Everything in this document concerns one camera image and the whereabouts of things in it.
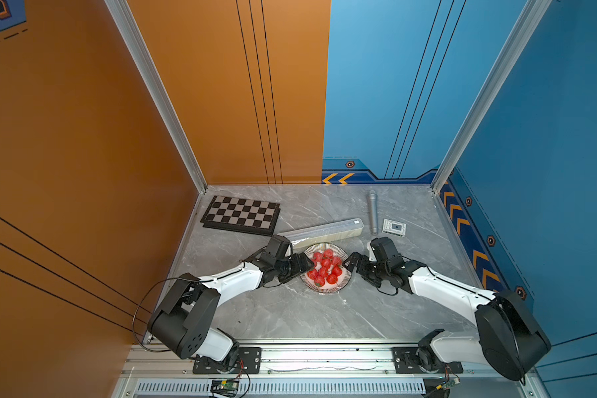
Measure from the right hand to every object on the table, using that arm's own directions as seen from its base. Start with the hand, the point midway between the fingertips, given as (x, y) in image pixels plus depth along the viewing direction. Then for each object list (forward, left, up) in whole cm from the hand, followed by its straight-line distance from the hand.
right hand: (350, 269), depth 87 cm
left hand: (+2, +14, 0) cm, 14 cm away
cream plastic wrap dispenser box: (+15, +11, 0) cm, 19 cm away
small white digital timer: (+21, -21, -4) cm, 30 cm away
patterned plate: (-3, +2, -3) cm, 5 cm away
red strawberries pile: (+3, +8, -3) cm, 9 cm away
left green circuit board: (-34, +39, -8) cm, 52 cm away
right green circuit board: (-32, -25, -6) cm, 41 cm away
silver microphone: (+30, -14, -3) cm, 33 cm away
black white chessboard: (+26, +48, -1) cm, 54 cm away
